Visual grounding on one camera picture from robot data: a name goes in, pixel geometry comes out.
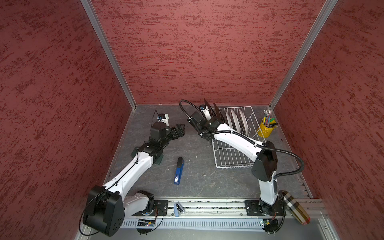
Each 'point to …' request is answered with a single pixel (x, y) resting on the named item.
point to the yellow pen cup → (264, 131)
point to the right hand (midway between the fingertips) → (212, 122)
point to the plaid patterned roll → (295, 208)
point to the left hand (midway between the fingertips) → (179, 129)
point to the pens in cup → (267, 121)
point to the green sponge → (159, 160)
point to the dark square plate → (218, 113)
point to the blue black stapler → (179, 170)
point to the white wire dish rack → (226, 156)
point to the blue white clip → (178, 209)
